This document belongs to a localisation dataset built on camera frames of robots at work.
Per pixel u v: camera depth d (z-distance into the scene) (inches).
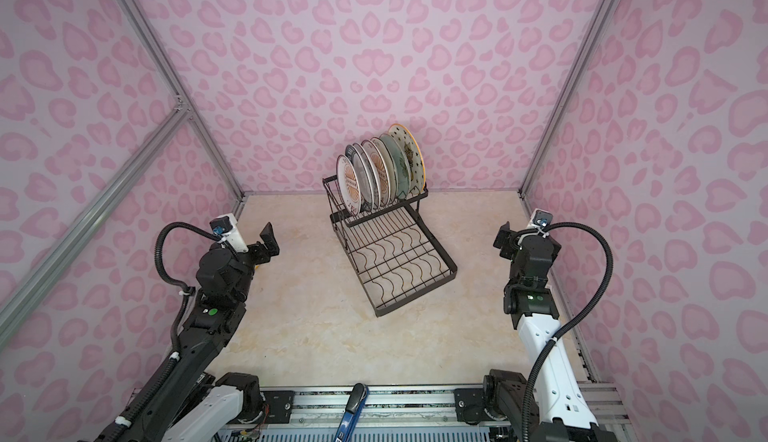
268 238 28.9
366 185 30.1
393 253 39.5
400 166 33.7
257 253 26.5
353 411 27.1
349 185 34.0
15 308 19.8
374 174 30.2
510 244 25.8
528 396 16.3
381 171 30.1
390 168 31.0
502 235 27.7
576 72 33.6
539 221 24.8
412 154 33.0
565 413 15.8
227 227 24.4
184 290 22.7
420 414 28.7
